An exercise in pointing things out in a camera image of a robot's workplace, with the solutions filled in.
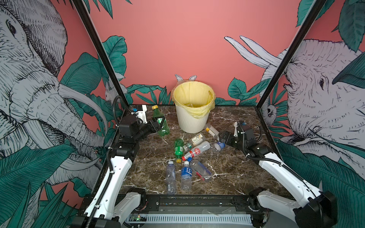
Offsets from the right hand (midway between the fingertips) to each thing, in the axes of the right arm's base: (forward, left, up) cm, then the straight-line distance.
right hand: (222, 134), depth 80 cm
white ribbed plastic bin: (+13, +20, -7) cm, 24 cm away
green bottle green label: (-1, +26, -14) cm, 30 cm away
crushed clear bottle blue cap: (-14, +12, -20) cm, 27 cm away
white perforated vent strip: (-39, +18, -19) cm, 47 cm away
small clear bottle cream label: (+4, +13, -13) cm, 19 cm away
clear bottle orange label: (+14, +2, -18) cm, 23 cm away
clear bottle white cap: (-18, +30, -19) cm, 40 cm away
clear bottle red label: (0, +9, -14) cm, 16 cm away
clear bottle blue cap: (0, -1, -14) cm, 14 cm away
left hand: (0, +33, +15) cm, 36 cm away
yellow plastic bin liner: (+35, +15, -5) cm, 38 cm away
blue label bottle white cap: (-19, +21, -18) cm, 33 cm away
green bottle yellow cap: (-5, +31, +11) cm, 34 cm away
